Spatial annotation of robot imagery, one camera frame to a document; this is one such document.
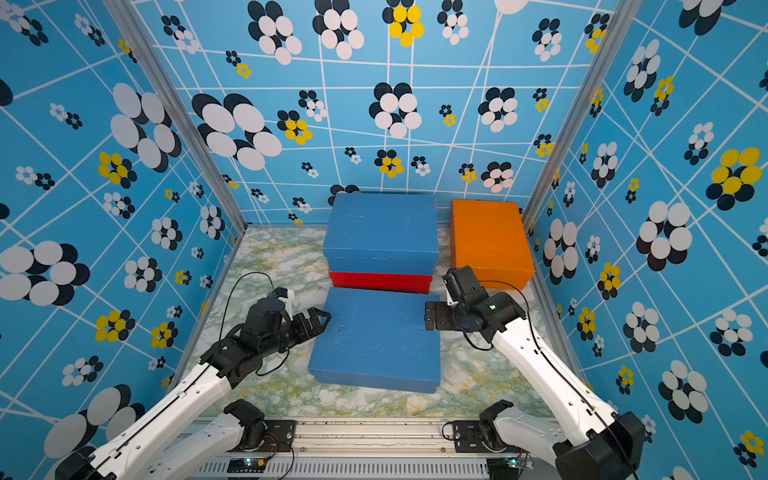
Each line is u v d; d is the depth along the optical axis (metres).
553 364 0.43
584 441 0.38
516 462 0.70
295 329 0.68
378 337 0.79
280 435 0.73
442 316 0.67
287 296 0.72
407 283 0.95
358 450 0.73
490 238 1.07
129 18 0.69
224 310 0.98
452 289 0.60
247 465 0.72
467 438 0.72
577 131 0.89
